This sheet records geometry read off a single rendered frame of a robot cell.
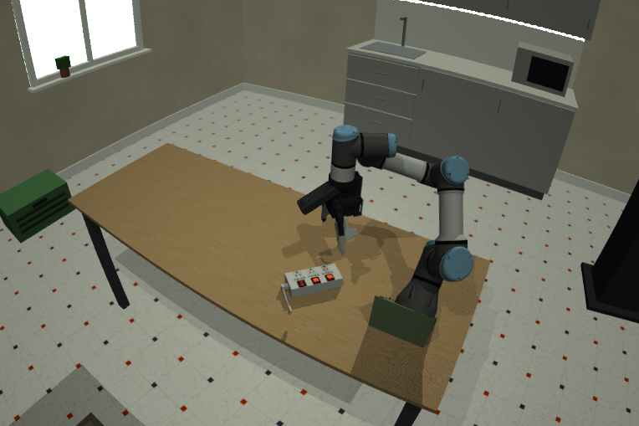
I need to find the white power strip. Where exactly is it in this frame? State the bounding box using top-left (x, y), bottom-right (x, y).
top-left (281, 263), bottom-right (343, 312)

